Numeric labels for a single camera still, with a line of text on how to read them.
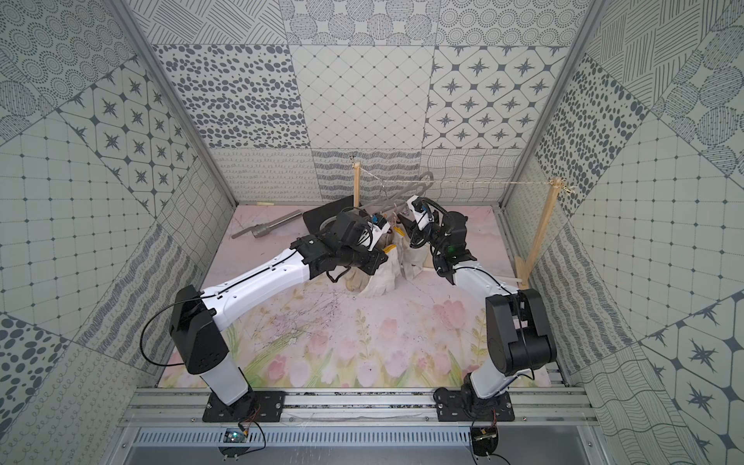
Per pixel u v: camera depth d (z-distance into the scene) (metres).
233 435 0.72
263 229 1.10
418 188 0.82
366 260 0.70
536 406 0.76
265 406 0.73
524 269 1.01
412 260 1.01
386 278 0.84
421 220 0.70
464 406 0.68
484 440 0.73
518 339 0.45
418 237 0.79
